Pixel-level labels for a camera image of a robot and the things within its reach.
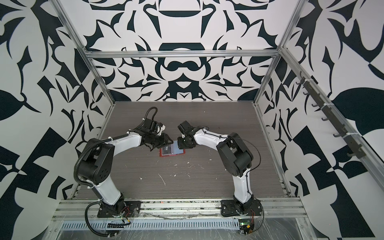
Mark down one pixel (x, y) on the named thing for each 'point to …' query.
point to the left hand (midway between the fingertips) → (170, 140)
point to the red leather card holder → (160, 154)
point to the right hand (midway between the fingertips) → (180, 143)
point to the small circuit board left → (117, 225)
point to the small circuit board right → (245, 226)
